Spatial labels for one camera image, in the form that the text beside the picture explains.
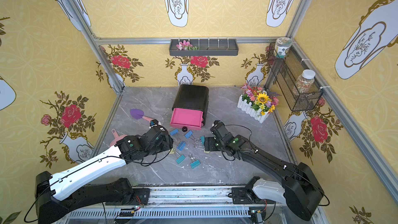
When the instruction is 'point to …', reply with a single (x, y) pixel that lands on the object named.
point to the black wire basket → (289, 68)
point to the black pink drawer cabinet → (190, 107)
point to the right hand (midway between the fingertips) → (212, 140)
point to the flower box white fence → (257, 102)
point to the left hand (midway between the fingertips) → (166, 140)
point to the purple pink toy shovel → (138, 114)
